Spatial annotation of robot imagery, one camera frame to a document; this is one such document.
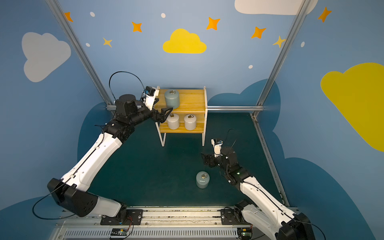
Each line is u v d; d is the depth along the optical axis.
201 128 0.91
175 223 0.73
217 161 0.69
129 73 0.53
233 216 0.74
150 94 0.57
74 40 0.80
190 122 0.87
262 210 0.48
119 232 0.72
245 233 0.73
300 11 0.71
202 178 0.80
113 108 1.14
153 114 0.62
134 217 0.75
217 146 0.70
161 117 0.64
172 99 0.74
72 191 0.39
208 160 0.72
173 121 0.86
